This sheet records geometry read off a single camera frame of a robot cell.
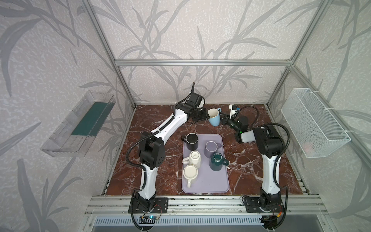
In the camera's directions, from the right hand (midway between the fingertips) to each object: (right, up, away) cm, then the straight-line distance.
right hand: (218, 111), depth 98 cm
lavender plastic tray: (-5, -39, -15) cm, 42 cm away
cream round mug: (-18, -34, -19) cm, 43 cm away
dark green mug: (-4, -28, -19) cm, 34 cm away
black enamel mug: (-18, -18, -9) cm, 27 cm away
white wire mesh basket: (+38, -11, -35) cm, 53 cm away
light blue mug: (-3, -5, -8) cm, 10 cm away
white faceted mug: (-16, -27, -19) cm, 36 cm away
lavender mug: (-6, -22, -11) cm, 26 cm away
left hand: (-7, -4, -10) cm, 13 cm away
